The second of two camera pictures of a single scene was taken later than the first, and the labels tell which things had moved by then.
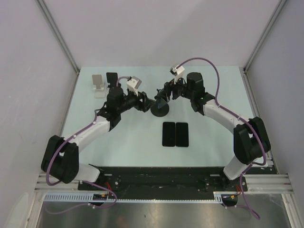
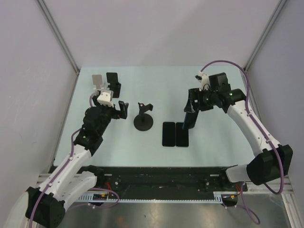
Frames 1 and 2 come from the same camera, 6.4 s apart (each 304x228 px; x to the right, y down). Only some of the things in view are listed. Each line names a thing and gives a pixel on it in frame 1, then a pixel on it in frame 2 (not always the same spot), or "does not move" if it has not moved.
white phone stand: x=99 y=90 does not move
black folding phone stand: x=111 y=78 does not move
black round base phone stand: x=162 y=111 → x=144 y=122
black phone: x=168 y=136 does not move
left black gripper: x=146 y=103 → x=117 y=114
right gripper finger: x=166 y=96 → x=189 y=106
